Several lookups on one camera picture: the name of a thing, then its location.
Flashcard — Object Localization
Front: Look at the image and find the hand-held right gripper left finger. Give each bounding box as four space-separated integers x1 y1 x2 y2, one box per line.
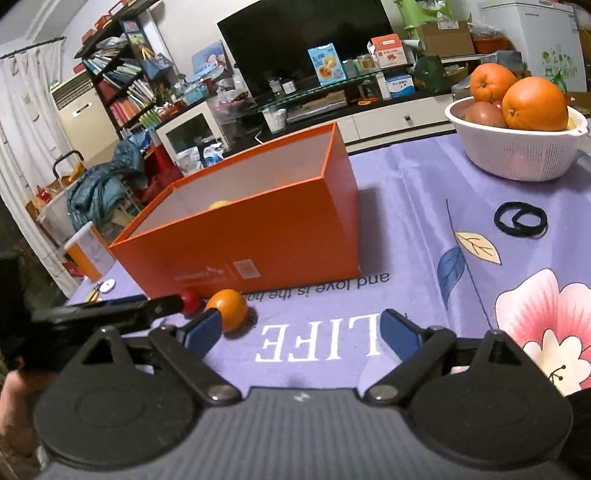
83 308 242 406

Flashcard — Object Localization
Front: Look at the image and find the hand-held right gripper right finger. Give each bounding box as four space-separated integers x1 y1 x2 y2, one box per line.
366 309 525 406

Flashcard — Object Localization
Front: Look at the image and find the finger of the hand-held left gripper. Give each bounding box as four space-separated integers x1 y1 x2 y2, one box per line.
30 294 185 334

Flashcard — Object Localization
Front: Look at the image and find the red tomato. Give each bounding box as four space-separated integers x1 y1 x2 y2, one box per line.
180 288 203 317

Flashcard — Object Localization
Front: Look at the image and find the orange cardboard box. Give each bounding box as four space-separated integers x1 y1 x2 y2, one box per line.
109 122 361 299

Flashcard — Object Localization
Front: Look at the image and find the person's left forearm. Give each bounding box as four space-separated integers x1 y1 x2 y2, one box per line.
0 369 47 445

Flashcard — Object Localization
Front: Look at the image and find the orange and white canister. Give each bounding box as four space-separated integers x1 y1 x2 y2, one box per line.
65 222 116 282

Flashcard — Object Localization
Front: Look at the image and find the purple floral tablecloth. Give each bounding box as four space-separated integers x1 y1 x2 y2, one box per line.
65 129 591 400

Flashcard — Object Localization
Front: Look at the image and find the blue jacket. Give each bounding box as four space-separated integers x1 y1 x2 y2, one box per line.
67 138 151 232

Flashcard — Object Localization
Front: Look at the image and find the black hair band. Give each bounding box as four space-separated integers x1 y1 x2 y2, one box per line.
494 202 549 240

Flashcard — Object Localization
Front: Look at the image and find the white curtain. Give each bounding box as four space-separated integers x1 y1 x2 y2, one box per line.
0 37 89 297

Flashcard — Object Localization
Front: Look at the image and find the beige standing air conditioner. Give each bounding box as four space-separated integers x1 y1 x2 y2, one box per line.
51 71 119 163

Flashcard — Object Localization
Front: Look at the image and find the white microwave oven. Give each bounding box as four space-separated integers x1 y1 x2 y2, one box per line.
156 102 230 160

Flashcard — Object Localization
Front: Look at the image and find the white plastic colander basket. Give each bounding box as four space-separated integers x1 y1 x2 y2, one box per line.
444 95 590 182

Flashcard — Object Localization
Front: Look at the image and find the red apple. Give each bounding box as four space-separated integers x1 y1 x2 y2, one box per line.
464 102 508 129

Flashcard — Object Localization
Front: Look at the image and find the bookshelf with books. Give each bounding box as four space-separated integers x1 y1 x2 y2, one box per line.
74 0 186 140

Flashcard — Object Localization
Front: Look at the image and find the blue and white box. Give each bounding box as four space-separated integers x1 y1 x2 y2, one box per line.
385 74 415 100

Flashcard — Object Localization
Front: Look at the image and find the green bag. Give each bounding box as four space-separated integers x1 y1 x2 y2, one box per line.
411 55 447 91

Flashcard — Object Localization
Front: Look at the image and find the medium orange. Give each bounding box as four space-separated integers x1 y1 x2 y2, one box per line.
469 63 518 105

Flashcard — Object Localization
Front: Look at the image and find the large orange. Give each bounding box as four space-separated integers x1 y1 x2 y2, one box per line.
502 76 570 133

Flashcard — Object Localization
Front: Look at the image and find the blue snack bag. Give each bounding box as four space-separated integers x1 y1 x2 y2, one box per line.
308 43 346 86

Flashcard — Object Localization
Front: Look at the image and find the orange and white carton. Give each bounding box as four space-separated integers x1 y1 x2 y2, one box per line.
368 34 407 69

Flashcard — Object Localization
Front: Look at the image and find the brown cardboard box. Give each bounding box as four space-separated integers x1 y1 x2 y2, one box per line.
418 18 476 59

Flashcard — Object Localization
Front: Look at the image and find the black television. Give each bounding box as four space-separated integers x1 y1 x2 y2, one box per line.
217 0 407 100

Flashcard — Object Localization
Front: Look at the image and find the white chest freezer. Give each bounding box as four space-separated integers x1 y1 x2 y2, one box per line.
480 0 587 94

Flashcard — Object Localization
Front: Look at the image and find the green plastic rack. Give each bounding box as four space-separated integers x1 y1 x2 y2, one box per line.
394 0 458 41

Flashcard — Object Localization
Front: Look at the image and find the black trolley handle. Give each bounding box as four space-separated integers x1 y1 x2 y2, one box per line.
52 151 86 186

